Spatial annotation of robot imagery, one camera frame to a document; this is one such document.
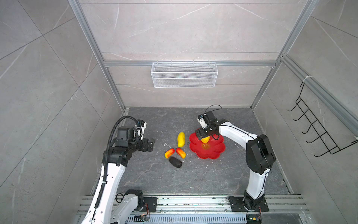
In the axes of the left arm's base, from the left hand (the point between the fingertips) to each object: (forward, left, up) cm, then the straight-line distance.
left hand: (145, 135), depth 73 cm
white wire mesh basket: (+48, -23, +6) cm, 54 cm away
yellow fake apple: (+8, -37, -20) cm, 43 cm away
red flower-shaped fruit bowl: (+3, -42, -25) cm, 49 cm away
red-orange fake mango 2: (-1, -20, -22) cm, 29 cm away
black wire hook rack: (-6, -87, +9) cm, 87 cm away
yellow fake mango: (+9, -20, -20) cm, 30 cm away
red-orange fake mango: (0, -12, -22) cm, 25 cm away
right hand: (+13, -35, -17) cm, 41 cm away
